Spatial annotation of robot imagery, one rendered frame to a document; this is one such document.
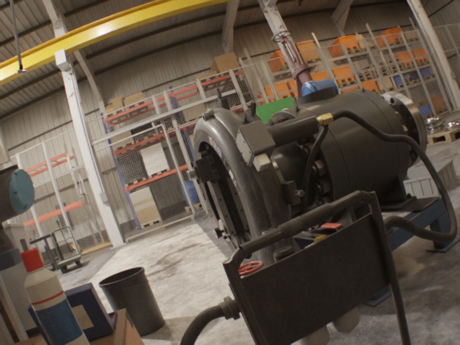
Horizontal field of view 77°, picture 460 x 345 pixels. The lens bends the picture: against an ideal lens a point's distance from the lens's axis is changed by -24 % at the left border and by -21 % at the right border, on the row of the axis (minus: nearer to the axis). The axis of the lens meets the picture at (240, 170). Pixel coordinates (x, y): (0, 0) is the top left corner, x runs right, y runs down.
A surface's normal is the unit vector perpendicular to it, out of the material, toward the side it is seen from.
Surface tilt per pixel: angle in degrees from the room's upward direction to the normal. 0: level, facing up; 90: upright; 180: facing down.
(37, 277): 42
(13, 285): 90
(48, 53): 90
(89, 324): 99
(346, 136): 74
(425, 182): 90
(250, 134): 67
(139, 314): 93
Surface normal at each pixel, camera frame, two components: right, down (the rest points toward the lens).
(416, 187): -0.82, 0.30
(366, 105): 0.00, -0.66
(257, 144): 0.12, -0.46
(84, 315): 0.33, 0.05
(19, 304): 0.40, -0.15
